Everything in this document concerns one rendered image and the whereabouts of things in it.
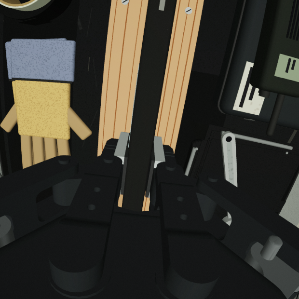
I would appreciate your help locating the yellow work glove blue cuff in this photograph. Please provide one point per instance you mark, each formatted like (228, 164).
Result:
(42, 105)

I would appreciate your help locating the small grey metal tab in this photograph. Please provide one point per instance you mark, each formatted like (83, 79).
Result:
(161, 4)

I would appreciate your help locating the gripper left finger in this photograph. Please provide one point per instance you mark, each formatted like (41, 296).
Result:
(93, 177)

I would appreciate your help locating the grey thin metal rod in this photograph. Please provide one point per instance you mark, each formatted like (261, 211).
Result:
(261, 140)

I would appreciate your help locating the dark thin rod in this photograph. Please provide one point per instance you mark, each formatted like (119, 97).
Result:
(275, 114)

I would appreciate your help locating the tan wooden grooved board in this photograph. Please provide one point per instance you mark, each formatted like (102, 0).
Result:
(116, 93)

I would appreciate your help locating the silver slotted screw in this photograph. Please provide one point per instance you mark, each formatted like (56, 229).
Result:
(188, 10)
(125, 1)

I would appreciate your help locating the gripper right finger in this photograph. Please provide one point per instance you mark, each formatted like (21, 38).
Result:
(177, 186)

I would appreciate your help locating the dark green box green label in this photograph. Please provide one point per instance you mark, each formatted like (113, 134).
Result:
(275, 42)

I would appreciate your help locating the light grey metal bracket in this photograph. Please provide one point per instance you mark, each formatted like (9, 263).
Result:
(230, 158)

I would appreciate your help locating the cream tape roll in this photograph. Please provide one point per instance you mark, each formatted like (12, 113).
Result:
(21, 5)

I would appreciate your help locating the dark grey case white label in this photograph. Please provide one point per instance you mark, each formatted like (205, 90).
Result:
(236, 58)

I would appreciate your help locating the black flat bar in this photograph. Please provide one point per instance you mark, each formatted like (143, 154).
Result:
(144, 105)

